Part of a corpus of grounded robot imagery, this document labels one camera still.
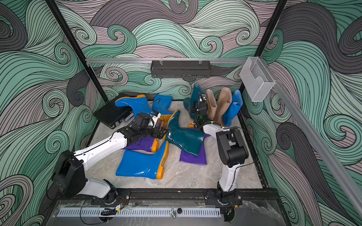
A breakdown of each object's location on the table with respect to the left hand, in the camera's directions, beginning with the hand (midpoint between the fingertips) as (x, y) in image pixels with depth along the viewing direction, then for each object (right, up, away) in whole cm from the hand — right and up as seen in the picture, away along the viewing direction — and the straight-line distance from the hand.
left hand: (161, 126), depth 83 cm
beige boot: (+42, +17, +11) cm, 46 cm away
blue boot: (-20, +15, +23) cm, 34 cm away
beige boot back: (+30, +13, -1) cm, 33 cm away
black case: (-44, +8, +27) cm, 53 cm away
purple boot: (+16, -20, +4) cm, 26 cm away
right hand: (+23, +16, +12) cm, 30 cm away
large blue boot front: (-11, -23, 0) cm, 26 cm away
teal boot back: (+19, +16, +26) cm, 36 cm away
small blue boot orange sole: (-4, +15, +32) cm, 36 cm away
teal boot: (+18, -10, +6) cm, 22 cm away
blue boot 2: (+44, +9, +4) cm, 45 cm away
